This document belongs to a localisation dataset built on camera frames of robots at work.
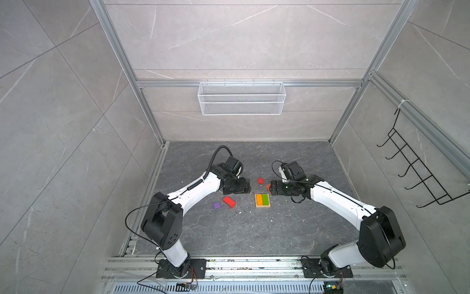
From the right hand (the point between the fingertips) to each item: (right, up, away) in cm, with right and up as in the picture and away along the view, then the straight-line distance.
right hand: (276, 187), depth 88 cm
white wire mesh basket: (-19, +48, +13) cm, 53 cm away
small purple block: (-30, -9, +3) cm, 31 cm away
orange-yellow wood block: (-8, -7, +4) cm, 11 cm away
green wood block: (-5, -7, +4) cm, 9 cm away
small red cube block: (-6, +1, +13) cm, 15 cm away
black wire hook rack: (+48, +7, -26) cm, 54 cm away
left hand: (-16, +1, -2) cm, 16 cm away
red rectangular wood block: (-24, -8, +4) cm, 25 cm away
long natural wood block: (-6, -10, +2) cm, 12 cm away
